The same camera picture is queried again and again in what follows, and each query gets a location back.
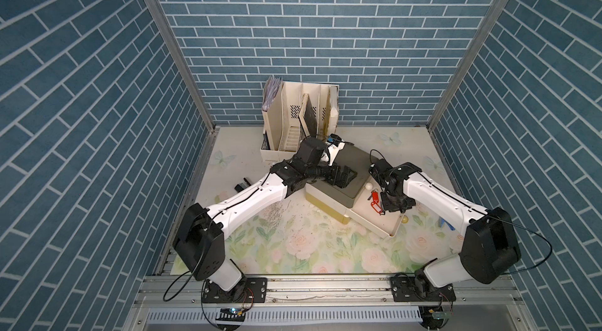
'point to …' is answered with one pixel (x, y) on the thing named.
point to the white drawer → (386, 225)
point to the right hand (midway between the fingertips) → (399, 208)
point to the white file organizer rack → (299, 111)
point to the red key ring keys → (375, 203)
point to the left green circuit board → (231, 314)
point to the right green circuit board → (440, 314)
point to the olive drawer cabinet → (335, 202)
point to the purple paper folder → (272, 87)
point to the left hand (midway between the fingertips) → (352, 172)
